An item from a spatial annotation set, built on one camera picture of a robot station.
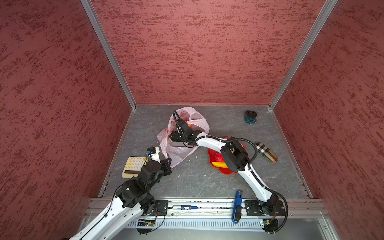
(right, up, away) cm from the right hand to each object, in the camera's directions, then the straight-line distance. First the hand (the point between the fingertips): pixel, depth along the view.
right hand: (172, 138), depth 98 cm
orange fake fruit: (+13, +9, -13) cm, 21 cm away
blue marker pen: (+10, -32, -24) cm, 41 cm away
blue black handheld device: (+36, -32, -28) cm, 56 cm away
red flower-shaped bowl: (+26, -8, -9) cm, 29 cm away
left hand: (+4, -10, -22) cm, 24 cm away
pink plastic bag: (+17, +12, -15) cm, 26 cm away
